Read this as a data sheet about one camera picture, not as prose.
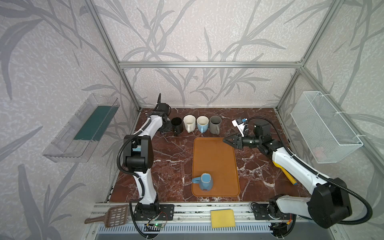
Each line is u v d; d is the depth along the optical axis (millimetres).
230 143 744
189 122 1003
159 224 707
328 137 605
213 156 941
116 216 736
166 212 730
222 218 710
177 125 1003
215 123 981
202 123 1003
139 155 519
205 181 733
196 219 726
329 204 401
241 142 677
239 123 694
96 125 640
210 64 1918
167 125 888
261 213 729
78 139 640
